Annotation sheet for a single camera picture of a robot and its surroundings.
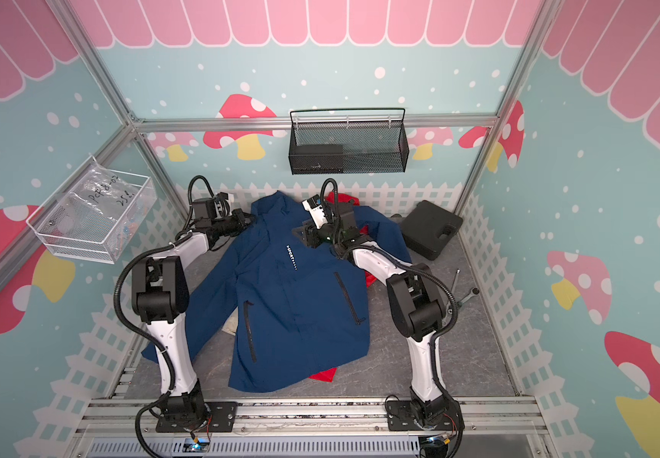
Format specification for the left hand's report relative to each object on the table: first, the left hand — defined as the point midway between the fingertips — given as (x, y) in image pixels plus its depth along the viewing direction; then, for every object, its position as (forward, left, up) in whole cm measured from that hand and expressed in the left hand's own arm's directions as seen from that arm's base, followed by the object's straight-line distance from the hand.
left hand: (257, 217), depth 100 cm
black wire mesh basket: (+18, -32, +19) cm, 41 cm away
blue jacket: (-30, -16, -8) cm, 35 cm away
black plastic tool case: (+3, -63, -8) cm, 63 cm away
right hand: (-9, -16, +6) cm, 19 cm away
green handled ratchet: (-21, -76, -13) cm, 80 cm away
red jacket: (-48, -26, -14) cm, 57 cm away
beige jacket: (-34, +5, -14) cm, 37 cm away
